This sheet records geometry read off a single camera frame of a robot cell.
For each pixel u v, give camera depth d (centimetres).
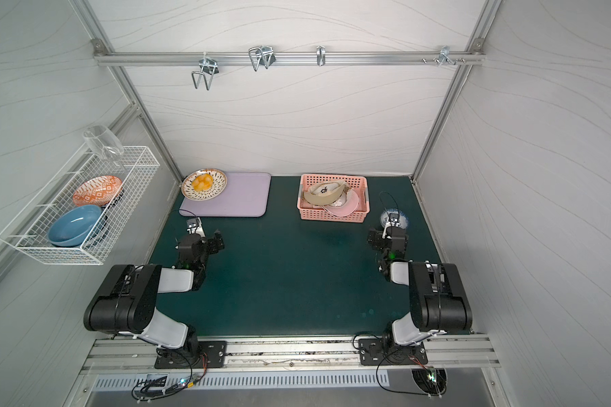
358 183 113
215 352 74
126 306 45
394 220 82
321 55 76
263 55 76
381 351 73
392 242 72
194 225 80
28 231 56
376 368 68
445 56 77
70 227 62
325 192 105
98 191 71
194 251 72
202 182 115
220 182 117
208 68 78
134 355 75
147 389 68
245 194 115
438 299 46
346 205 101
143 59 79
